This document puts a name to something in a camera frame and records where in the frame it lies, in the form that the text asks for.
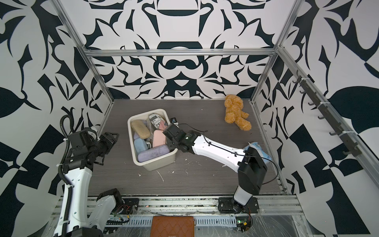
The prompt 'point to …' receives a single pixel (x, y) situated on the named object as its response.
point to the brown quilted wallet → (172, 226)
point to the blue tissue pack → (256, 145)
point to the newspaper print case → (158, 122)
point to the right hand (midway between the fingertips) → (171, 136)
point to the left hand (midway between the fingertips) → (114, 135)
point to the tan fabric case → (140, 127)
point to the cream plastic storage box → (159, 163)
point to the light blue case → (140, 145)
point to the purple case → (153, 152)
